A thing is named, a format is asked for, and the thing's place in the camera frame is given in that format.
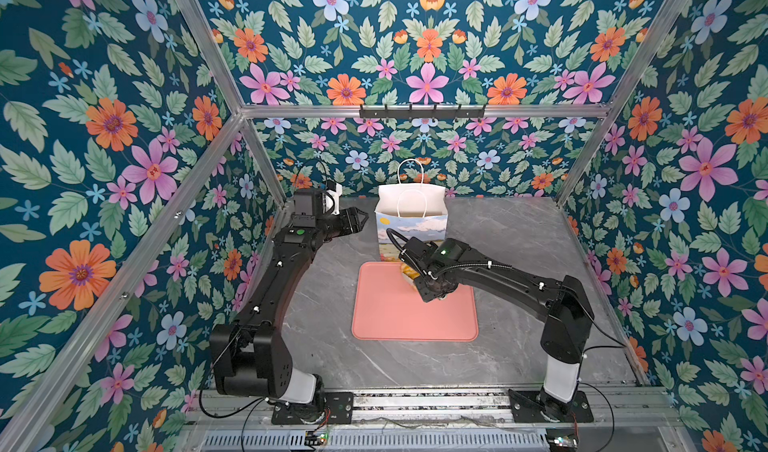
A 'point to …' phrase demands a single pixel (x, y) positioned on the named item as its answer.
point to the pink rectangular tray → (388, 306)
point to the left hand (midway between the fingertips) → (363, 208)
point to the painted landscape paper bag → (409, 208)
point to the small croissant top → (410, 271)
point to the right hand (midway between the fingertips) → (429, 288)
